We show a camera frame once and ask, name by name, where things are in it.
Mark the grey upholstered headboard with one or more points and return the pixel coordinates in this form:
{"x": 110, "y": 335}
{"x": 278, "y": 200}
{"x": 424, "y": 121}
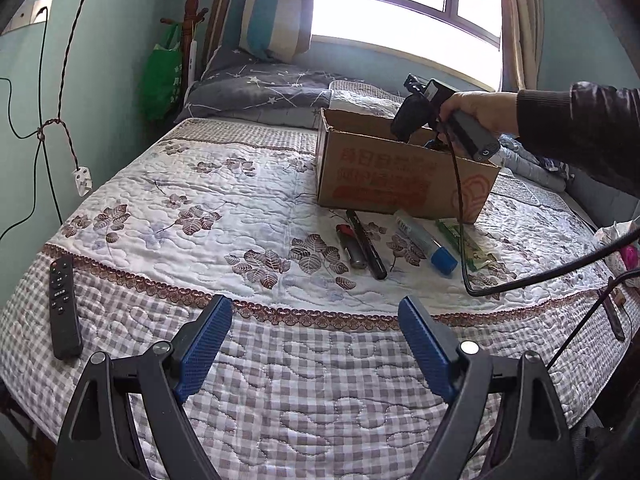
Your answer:
{"x": 595, "y": 205}

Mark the blue-grey folded quilt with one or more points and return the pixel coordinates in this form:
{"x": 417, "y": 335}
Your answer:
{"x": 530, "y": 160}

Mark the pink item in bag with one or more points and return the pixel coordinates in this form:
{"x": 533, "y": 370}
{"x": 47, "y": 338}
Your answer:
{"x": 631, "y": 257}

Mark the folded floral blanket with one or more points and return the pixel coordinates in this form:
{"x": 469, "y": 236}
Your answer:
{"x": 360, "y": 97}

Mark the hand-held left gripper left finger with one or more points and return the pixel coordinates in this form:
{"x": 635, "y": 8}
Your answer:
{"x": 202, "y": 350}

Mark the floral cloth bag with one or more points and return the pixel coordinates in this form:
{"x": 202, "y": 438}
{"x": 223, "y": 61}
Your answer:
{"x": 617, "y": 240}

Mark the green shopping bag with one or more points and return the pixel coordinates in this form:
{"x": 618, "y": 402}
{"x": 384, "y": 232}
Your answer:
{"x": 160, "y": 80}

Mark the grey starry duvet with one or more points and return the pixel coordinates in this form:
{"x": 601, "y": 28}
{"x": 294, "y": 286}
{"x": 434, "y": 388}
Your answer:
{"x": 250, "y": 90}

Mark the black lighter with red top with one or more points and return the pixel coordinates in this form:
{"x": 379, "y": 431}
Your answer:
{"x": 352, "y": 247}

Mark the person's right hand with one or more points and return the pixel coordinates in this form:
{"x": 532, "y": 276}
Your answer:
{"x": 485, "y": 107}

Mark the white hanging stick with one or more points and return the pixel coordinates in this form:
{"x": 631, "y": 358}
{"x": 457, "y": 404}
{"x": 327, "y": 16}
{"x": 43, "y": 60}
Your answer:
{"x": 193, "y": 60}

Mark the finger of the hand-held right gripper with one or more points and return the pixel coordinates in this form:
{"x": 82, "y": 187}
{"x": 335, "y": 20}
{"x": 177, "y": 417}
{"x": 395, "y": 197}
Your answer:
{"x": 436, "y": 145}

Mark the beige curtain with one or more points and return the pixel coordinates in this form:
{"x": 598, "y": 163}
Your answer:
{"x": 520, "y": 20}

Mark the wooden coat rack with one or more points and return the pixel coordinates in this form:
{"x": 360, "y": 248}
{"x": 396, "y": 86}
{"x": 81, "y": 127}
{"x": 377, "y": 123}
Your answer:
{"x": 192, "y": 0}

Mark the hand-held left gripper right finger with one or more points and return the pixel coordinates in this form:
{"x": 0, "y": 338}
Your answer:
{"x": 425, "y": 350}

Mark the wall socket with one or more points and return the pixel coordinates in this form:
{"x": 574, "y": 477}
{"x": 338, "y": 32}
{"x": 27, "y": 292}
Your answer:
{"x": 32, "y": 14}

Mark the green snack packet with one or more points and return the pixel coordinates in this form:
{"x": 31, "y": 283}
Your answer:
{"x": 475, "y": 247}

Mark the brown cardboard box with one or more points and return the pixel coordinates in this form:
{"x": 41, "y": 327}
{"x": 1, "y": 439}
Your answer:
{"x": 380, "y": 180}

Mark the dark smartphone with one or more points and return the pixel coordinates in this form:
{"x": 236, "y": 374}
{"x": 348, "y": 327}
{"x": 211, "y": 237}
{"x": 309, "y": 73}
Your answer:
{"x": 614, "y": 310}

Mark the black remote control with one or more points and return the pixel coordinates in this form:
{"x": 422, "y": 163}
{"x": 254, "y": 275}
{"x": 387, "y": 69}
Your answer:
{"x": 64, "y": 305}

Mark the black pen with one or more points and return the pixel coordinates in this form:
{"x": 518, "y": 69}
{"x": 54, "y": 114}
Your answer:
{"x": 367, "y": 245}

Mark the window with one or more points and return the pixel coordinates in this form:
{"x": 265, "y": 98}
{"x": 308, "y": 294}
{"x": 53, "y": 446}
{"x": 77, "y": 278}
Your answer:
{"x": 410, "y": 5}

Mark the person's right forearm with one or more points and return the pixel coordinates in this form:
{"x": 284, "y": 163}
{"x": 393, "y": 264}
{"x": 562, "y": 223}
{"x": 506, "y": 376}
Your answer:
{"x": 585, "y": 130}

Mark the clear bottle with blue cap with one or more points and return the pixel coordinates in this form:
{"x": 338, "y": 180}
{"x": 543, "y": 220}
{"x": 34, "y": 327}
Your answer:
{"x": 425, "y": 242}

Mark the striped pillow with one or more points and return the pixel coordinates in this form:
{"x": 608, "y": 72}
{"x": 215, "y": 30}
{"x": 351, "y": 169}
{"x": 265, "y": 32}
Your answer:
{"x": 270, "y": 5}

